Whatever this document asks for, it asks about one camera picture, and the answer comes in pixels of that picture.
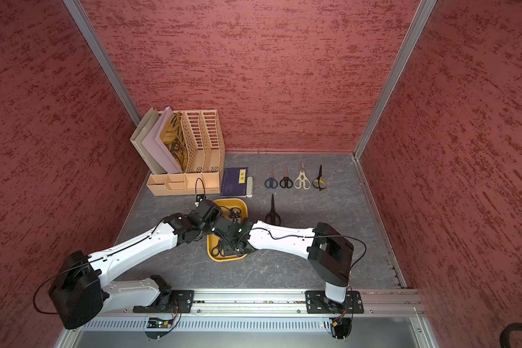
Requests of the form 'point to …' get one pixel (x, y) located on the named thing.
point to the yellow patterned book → (174, 137)
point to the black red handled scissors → (286, 182)
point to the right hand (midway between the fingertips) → (234, 251)
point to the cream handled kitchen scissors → (302, 180)
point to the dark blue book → (234, 183)
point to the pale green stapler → (249, 187)
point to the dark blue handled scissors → (271, 182)
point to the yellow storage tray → (214, 246)
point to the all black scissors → (272, 217)
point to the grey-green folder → (138, 137)
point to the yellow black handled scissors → (319, 183)
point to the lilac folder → (155, 151)
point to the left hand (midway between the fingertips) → (210, 227)
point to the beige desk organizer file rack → (203, 133)
